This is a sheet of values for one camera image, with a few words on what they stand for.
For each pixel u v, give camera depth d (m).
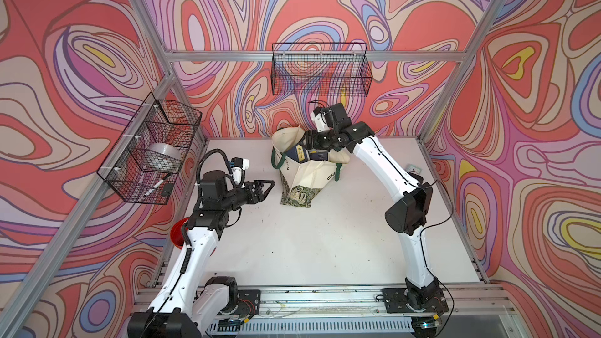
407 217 0.54
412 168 1.05
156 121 0.82
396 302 0.73
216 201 0.58
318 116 0.76
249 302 0.73
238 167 0.66
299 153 0.99
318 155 1.02
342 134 0.63
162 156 0.69
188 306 0.42
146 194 0.70
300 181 0.92
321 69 0.96
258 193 0.68
